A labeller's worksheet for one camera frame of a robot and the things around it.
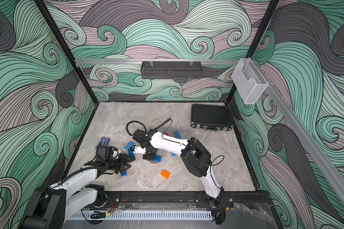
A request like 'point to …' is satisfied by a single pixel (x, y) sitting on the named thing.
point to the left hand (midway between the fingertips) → (133, 160)
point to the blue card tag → (103, 141)
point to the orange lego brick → (165, 174)
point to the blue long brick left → (131, 153)
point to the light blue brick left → (129, 145)
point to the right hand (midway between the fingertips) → (149, 157)
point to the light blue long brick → (173, 154)
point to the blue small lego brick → (124, 173)
